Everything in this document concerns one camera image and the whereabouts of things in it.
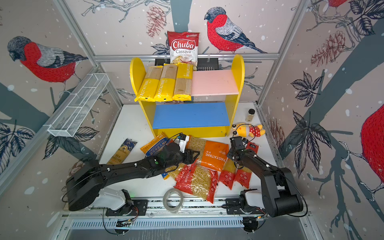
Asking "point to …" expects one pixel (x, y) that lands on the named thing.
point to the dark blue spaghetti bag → (123, 153)
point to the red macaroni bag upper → (184, 174)
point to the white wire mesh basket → (67, 123)
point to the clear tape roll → (170, 209)
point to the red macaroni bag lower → (194, 178)
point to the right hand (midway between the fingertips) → (232, 156)
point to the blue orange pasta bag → (154, 144)
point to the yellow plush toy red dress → (244, 130)
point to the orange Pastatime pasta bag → (212, 155)
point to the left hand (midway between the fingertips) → (197, 153)
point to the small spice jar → (250, 115)
